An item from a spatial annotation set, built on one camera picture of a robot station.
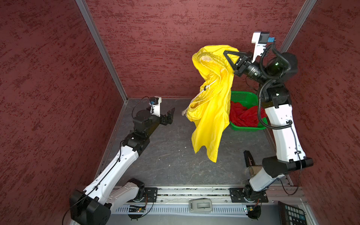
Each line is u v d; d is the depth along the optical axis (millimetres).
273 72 417
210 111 632
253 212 710
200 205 697
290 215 672
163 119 633
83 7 709
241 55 469
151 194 742
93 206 366
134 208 727
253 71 467
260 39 421
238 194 741
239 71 472
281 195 759
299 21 757
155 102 578
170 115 638
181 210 710
